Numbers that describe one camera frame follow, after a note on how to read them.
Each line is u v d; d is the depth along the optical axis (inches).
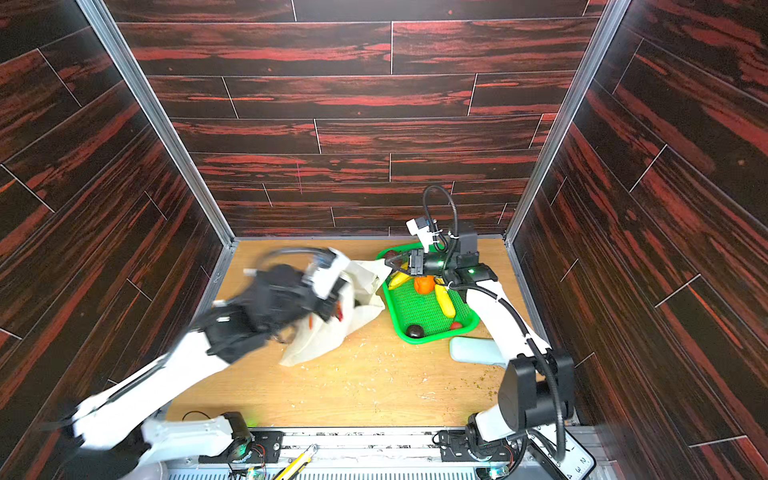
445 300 38.7
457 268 24.6
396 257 28.1
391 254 39.2
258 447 28.8
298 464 27.9
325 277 20.3
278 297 17.7
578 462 27.2
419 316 38.8
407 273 27.2
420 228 27.1
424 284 38.9
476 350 37.5
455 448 28.9
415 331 35.1
